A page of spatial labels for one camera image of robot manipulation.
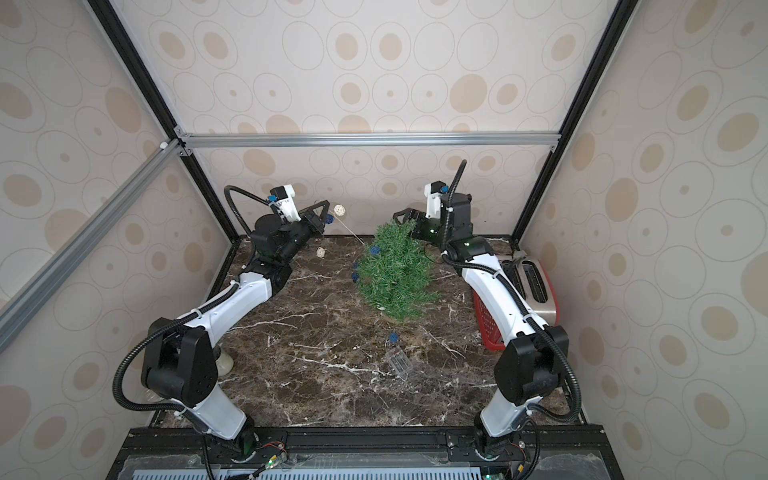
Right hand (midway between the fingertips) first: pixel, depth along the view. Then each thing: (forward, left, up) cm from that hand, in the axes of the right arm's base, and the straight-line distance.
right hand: (416, 215), depth 79 cm
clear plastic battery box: (-28, +3, -32) cm, 42 cm away
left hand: (-1, +20, +6) cm, 21 cm away
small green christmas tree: (-16, +4, -7) cm, 18 cm away
